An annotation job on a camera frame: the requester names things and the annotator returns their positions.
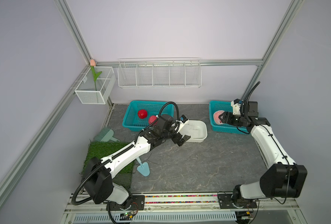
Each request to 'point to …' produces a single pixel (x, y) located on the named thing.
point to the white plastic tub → (197, 129)
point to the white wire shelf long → (160, 72)
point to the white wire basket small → (86, 91)
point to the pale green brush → (105, 135)
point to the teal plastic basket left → (136, 118)
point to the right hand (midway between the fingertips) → (223, 116)
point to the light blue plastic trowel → (143, 168)
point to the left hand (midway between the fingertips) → (183, 131)
